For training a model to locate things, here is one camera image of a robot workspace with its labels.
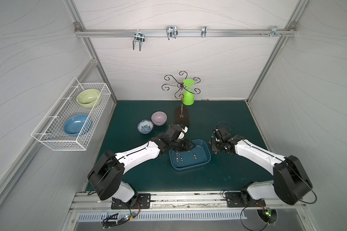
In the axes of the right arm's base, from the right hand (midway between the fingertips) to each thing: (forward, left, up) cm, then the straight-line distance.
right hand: (214, 144), depth 89 cm
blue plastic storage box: (-6, +10, -4) cm, 12 cm away
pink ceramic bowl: (+20, +38, -1) cm, 43 cm away
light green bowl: (+8, +71, +31) cm, 78 cm away
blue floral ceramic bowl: (+14, +47, -3) cm, 50 cm away
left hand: (-7, +13, +9) cm, 18 cm away
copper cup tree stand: (+16, +23, +27) cm, 39 cm away
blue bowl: (-8, +71, +29) cm, 77 cm away
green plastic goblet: (+25, +18, +17) cm, 35 cm away
